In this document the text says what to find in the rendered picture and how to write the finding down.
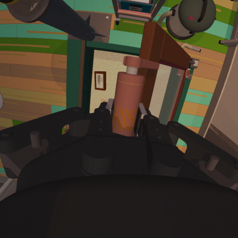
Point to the brown framed card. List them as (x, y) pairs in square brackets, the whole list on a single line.
[(100, 80)]

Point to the cart with blue drawer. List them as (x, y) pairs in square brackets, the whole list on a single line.
[(135, 9)]

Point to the beige grey cabinet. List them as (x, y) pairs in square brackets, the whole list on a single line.
[(223, 96)]

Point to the brown wooden drawer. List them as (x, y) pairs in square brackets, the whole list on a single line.
[(163, 46)]

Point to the green table case body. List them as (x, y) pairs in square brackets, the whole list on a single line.
[(74, 74)]

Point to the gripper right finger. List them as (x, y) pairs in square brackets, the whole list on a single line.
[(195, 141)]

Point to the grey-green round vacuum cleaner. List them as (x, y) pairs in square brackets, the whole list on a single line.
[(191, 18)]

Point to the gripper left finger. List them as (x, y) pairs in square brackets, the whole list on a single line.
[(55, 120)]

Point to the red and grey lock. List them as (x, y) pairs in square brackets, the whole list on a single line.
[(188, 73)]

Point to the grey case latch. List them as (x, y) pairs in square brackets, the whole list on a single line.
[(194, 62)]

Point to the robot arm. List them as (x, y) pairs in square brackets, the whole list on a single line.
[(24, 9)]

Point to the pink cylindrical mount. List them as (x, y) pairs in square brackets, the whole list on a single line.
[(128, 93)]

